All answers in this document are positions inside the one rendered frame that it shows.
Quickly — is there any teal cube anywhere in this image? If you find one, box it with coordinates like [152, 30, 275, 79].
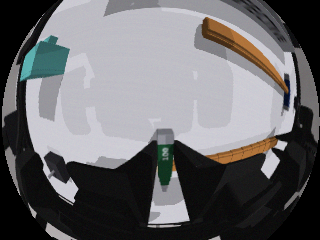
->
[20, 35, 70, 81]

